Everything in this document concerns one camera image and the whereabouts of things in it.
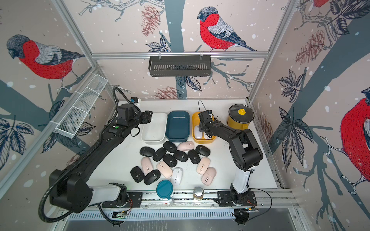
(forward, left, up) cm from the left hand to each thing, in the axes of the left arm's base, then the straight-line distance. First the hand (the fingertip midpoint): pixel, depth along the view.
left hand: (149, 109), depth 82 cm
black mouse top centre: (-13, -11, -22) cm, 28 cm away
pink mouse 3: (-25, +2, -22) cm, 33 cm away
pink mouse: (-24, -32, -22) cm, 46 cm away
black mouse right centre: (-19, -26, -22) cm, 40 cm away
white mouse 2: (-5, -35, -23) cm, 42 cm away
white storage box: (0, +1, -23) cm, 24 cm away
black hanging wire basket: (+40, -16, +2) cm, 43 cm away
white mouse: (-4, -29, -21) cm, 36 cm away
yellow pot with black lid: (+9, -60, -18) cm, 63 cm away
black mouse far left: (-16, +4, -24) cm, 29 cm away
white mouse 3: (-30, -16, -23) cm, 41 cm away
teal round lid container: (-38, -11, -18) cm, 43 cm away
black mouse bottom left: (-30, +6, -23) cm, 38 cm away
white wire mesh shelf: (-4, +44, -3) cm, 44 cm away
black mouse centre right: (-18, -18, -24) cm, 35 cm away
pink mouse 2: (-32, -34, -22) cm, 51 cm away
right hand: (+3, -36, -21) cm, 41 cm away
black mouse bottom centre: (-31, -2, -23) cm, 39 cm away
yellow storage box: (+7, -28, -22) cm, 36 cm away
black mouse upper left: (-17, -4, -24) cm, 30 cm away
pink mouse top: (-12, -21, -23) cm, 33 cm away
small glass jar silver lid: (-41, -28, -14) cm, 51 cm away
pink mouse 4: (-27, -9, -24) cm, 37 cm away
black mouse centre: (-22, -12, -23) cm, 33 cm away
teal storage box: (+4, -15, -23) cm, 28 cm away
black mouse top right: (-15, -32, -23) cm, 42 cm away
